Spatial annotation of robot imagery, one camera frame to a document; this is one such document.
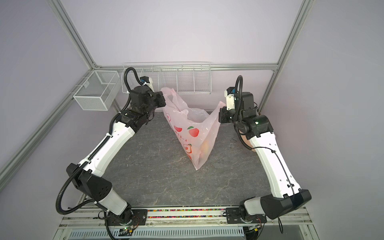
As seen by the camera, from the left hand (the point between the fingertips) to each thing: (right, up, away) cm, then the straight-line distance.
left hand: (164, 93), depth 73 cm
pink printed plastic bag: (+16, -19, +1) cm, 25 cm away
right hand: (+28, -9, -3) cm, 30 cm away
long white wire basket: (+7, +16, +26) cm, 32 cm away
